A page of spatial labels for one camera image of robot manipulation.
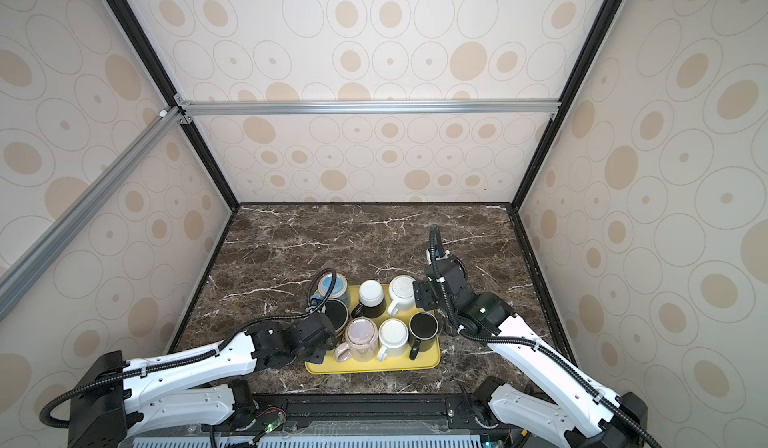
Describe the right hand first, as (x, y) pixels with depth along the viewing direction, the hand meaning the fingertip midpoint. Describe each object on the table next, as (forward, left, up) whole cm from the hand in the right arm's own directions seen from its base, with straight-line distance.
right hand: (431, 281), depth 77 cm
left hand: (-11, +27, -13) cm, 32 cm away
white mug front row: (-10, +10, -12) cm, 19 cm away
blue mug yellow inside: (+2, +25, -7) cm, 26 cm away
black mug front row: (-10, +3, -9) cm, 14 cm away
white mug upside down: (+1, +7, -10) cm, 12 cm away
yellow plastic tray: (-15, +1, -18) cm, 23 cm away
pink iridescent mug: (-13, +18, -7) cm, 23 cm away
